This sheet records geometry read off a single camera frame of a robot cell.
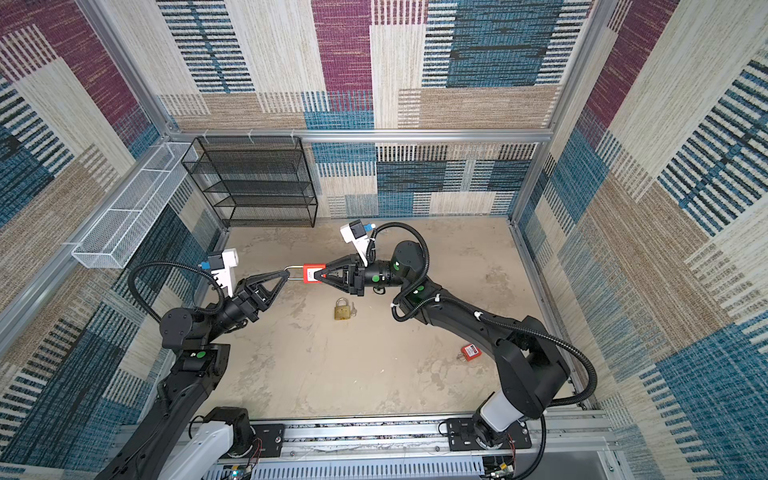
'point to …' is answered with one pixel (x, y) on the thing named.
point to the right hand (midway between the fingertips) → (317, 279)
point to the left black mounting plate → (271, 436)
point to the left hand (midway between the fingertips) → (288, 276)
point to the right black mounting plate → (461, 436)
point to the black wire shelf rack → (254, 181)
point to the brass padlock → (342, 309)
